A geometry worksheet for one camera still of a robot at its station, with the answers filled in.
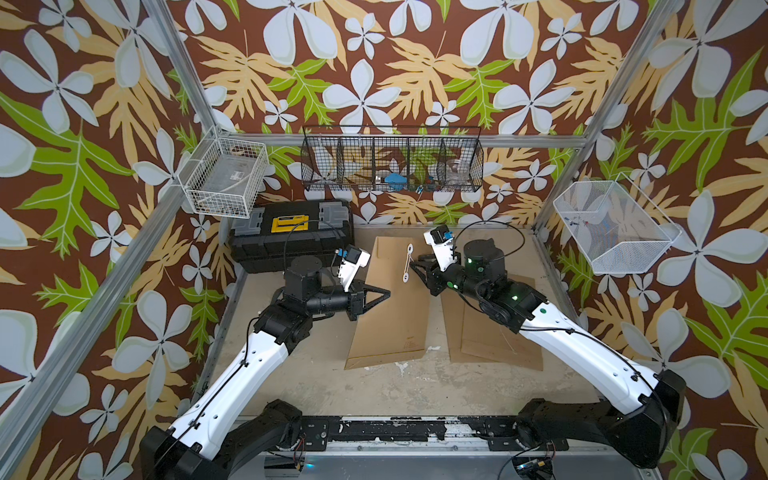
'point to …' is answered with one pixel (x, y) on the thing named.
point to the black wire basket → (394, 159)
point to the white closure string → (406, 274)
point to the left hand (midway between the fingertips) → (389, 292)
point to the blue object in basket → (396, 181)
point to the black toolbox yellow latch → (268, 238)
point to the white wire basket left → (225, 173)
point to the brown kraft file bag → (398, 325)
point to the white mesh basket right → (621, 230)
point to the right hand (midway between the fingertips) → (414, 260)
